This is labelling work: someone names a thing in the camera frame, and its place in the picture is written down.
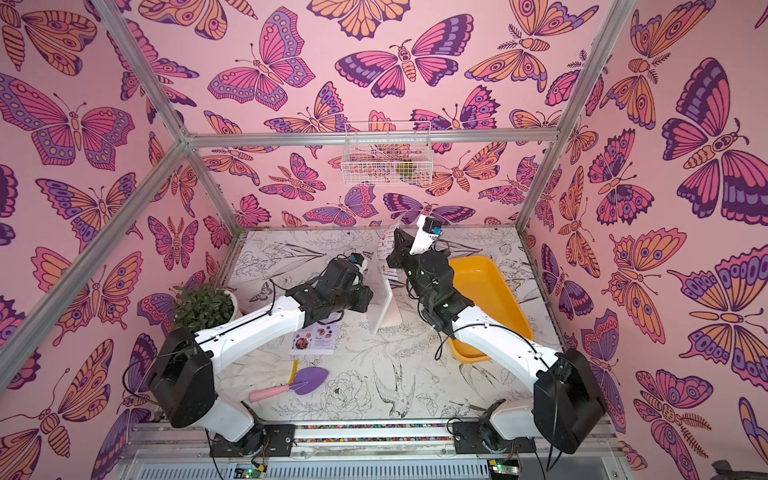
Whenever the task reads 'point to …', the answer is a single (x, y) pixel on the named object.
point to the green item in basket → (406, 169)
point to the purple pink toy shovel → (304, 383)
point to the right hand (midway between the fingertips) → (398, 228)
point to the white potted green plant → (202, 306)
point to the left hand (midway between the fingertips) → (374, 292)
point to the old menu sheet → (318, 338)
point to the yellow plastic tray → (482, 283)
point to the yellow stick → (294, 370)
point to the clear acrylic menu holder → (384, 312)
